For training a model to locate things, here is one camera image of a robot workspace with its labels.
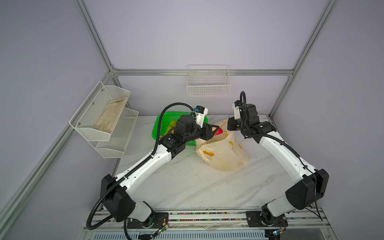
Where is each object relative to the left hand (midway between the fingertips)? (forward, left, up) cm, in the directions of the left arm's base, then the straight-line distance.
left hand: (214, 127), depth 70 cm
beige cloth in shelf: (+7, +55, -4) cm, 56 cm away
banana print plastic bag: (-8, -5, -10) cm, 13 cm away
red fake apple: (-2, -3, -2) cm, 3 cm away
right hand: (+10, -9, -5) cm, 14 cm away
